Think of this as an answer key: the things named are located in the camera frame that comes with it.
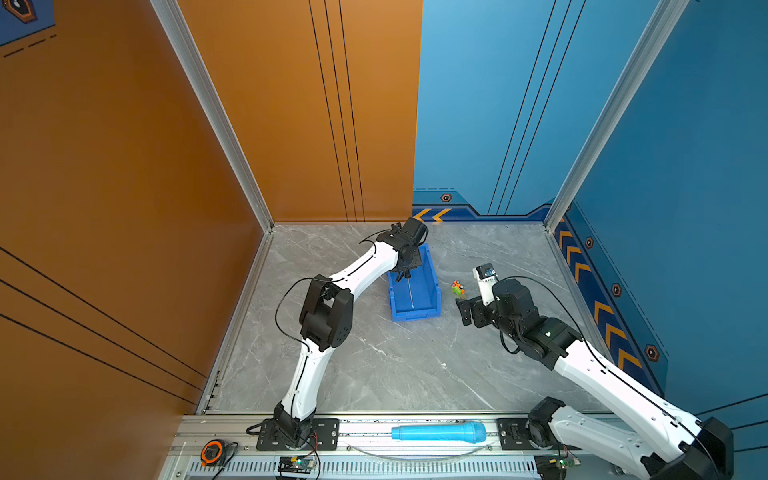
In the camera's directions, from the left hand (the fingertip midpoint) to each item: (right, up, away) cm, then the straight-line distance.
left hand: (413, 259), depth 97 cm
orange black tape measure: (-49, -44, -28) cm, 72 cm away
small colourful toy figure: (+15, -10, +2) cm, 18 cm away
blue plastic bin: (+2, -14, +8) cm, 16 cm away
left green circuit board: (-30, -48, -26) cm, 62 cm away
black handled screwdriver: (-1, -10, -5) cm, 11 cm away
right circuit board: (+32, -49, -26) cm, 64 cm away
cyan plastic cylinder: (+13, -41, -26) cm, 50 cm away
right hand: (+14, -9, -19) cm, 25 cm away
